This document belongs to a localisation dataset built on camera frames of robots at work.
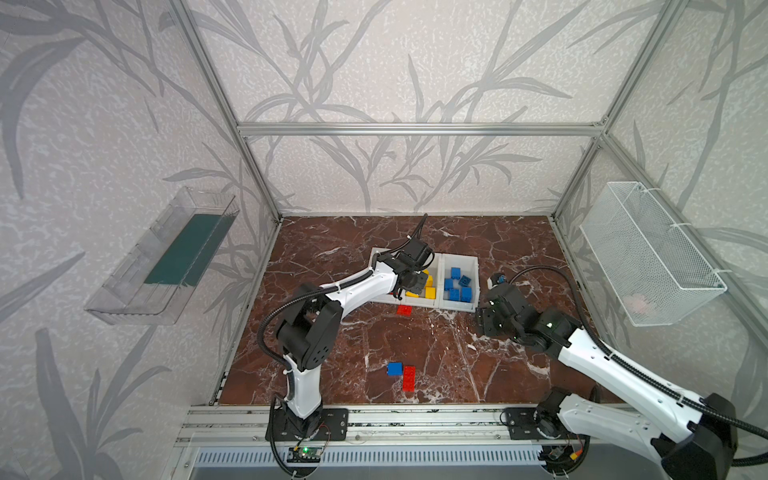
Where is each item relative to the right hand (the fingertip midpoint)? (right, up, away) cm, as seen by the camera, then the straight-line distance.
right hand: (485, 305), depth 80 cm
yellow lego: (-14, +4, +16) cm, 22 cm away
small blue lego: (-6, 0, +14) cm, 16 cm away
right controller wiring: (+18, -35, -7) cm, 40 cm away
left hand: (-17, +8, +12) cm, 23 cm away
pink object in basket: (+35, +2, -7) cm, 36 cm away
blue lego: (-4, +6, +22) cm, 23 cm away
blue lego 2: (-2, +4, +19) cm, 19 cm away
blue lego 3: (-7, +3, +20) cm, 22 cm away
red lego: (-22, -4, +13) cm, 26 cm away
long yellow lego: (-20, +2, +3) cm, 21 cm away
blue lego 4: (-25, -18, +2) cm, 31 cm away
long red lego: (-21, -20, 0) cm, 29 cm away
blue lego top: (-1, 0, +18) cm, 18 cm away
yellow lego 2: (-14, +1, +15) cm, 20 cm away
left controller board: (-46, -34, -9) cm, 58 cm away
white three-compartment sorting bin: (-5, +3, +21) cm, 22 cm away
